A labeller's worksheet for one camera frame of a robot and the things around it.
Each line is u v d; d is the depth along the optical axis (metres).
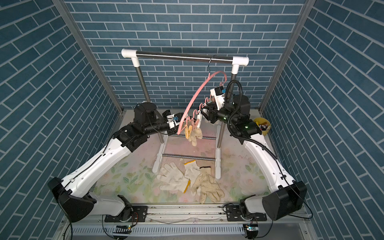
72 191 0.39
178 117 0.52
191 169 0.89
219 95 0.58
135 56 0.50
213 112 0.59
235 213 0.74
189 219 0.74
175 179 0.85
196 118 0.61
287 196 0.39
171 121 0.54
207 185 0.82
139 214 0.73
